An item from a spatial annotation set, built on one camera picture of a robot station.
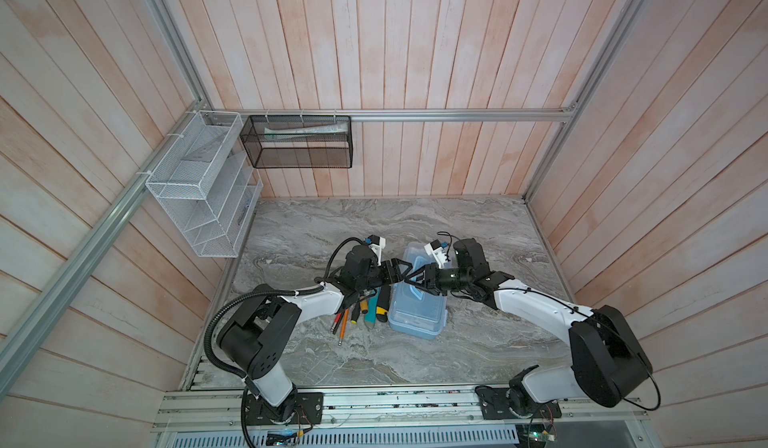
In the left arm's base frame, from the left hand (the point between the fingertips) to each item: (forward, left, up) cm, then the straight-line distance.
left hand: (407, 274), depth 86 cm
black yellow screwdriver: (-8, +15, -9) cm, 19 cm away
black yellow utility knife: (-5, +7, -9) cm, 13 cm away
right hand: (-4, 0, +3) cm, 5 cm away
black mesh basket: (+46, +37, +14) cm, 60 cm away
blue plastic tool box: (-11, -1, -1) cm, 11 cm away
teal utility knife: (-9, +10, -10) cm, 17 cm away
